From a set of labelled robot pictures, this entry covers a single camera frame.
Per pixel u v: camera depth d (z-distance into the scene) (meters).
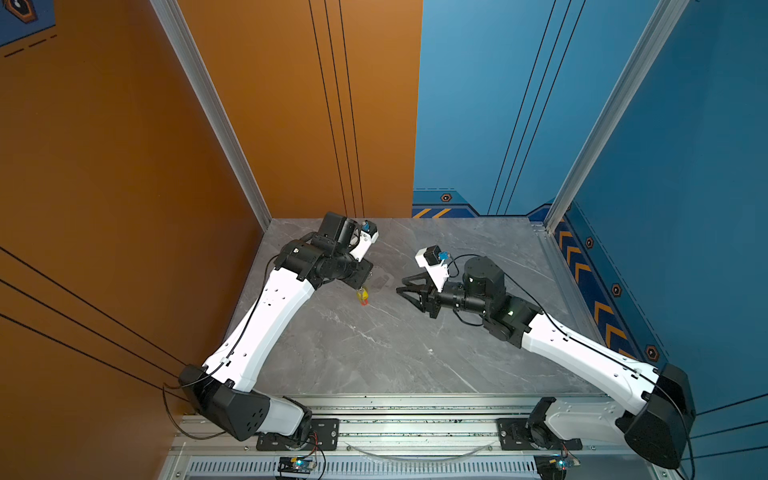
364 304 0.89
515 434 0.72
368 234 0.64
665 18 0.70
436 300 0.61
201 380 0.39
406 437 0.75
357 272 0.64
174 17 0.70
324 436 0.74
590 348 0.46
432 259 0.57
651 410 0.38
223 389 0.39
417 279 0.66
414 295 0.62
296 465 0.71
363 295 0.83
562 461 0.70
